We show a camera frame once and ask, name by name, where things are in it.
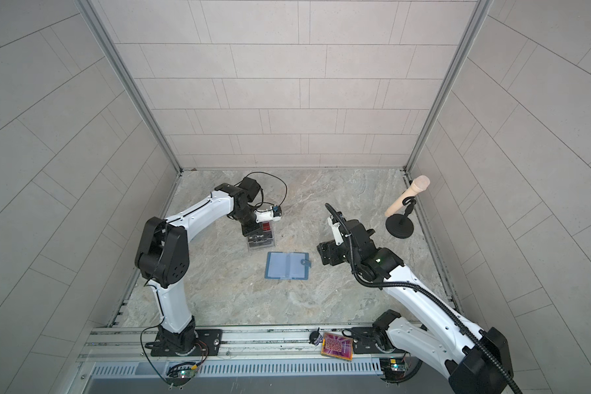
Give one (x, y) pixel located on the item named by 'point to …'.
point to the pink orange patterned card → (336, 345)
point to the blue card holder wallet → (287, 266)
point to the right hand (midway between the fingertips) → (326, 246)
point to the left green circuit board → (180, 373)
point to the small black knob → (313, 336)
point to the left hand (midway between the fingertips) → (266, 226)
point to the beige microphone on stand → (398, 225)
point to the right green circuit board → (393, 368)
